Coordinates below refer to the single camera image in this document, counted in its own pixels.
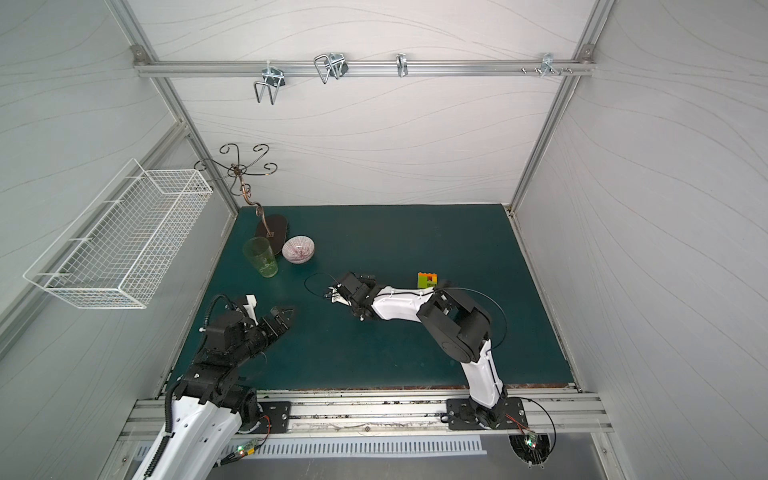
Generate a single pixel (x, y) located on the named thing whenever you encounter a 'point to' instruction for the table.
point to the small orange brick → (427, 274)
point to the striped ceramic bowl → (298, 249)
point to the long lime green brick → (423, 282)
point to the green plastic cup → (259, 249)
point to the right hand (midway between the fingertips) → (363, 283)
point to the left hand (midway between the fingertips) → (291, 317)
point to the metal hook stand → (271, 227)
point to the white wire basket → (117, 249)
